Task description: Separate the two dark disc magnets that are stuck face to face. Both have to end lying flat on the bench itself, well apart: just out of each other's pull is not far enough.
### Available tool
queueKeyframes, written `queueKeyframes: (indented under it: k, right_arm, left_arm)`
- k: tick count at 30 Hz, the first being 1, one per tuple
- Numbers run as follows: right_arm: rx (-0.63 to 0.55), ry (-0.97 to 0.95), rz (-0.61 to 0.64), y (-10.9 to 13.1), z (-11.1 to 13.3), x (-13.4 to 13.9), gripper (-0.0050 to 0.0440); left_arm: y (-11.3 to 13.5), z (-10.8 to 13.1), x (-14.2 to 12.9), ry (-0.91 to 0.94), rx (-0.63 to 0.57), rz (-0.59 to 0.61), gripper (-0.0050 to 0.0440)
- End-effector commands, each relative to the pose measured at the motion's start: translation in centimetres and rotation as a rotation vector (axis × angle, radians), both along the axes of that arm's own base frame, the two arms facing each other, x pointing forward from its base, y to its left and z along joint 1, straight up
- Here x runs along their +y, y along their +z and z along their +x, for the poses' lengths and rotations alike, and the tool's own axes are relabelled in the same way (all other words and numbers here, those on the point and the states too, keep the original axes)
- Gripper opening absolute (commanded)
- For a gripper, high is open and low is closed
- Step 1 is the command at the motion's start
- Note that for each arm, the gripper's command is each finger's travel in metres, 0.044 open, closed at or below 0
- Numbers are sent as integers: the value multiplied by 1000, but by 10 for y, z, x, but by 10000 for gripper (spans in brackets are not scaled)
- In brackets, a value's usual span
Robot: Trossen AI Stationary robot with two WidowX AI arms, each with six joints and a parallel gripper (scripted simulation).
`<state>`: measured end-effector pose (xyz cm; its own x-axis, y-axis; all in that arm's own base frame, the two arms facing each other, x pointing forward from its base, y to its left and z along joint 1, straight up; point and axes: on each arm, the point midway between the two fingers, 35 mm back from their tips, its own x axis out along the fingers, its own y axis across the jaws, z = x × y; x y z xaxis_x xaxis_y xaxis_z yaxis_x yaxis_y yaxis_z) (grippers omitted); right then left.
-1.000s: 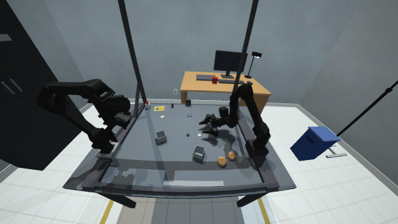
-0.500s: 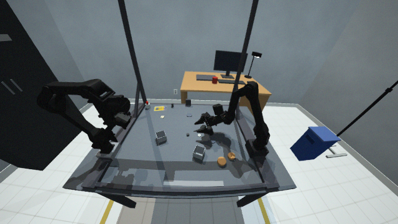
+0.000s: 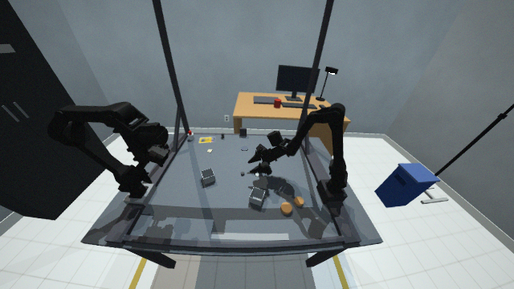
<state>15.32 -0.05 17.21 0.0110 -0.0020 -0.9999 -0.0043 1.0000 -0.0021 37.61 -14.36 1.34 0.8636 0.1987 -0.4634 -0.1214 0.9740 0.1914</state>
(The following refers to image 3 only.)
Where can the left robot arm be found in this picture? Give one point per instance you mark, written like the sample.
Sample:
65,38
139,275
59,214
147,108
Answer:
335,120

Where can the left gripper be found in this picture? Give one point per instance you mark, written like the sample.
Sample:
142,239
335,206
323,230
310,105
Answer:
265,168

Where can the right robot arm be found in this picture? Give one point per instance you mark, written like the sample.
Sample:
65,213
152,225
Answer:
117,116

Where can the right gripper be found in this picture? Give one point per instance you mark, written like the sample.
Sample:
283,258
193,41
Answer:
138,173

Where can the white open-top square box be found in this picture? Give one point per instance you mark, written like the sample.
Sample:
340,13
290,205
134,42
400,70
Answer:
207,176

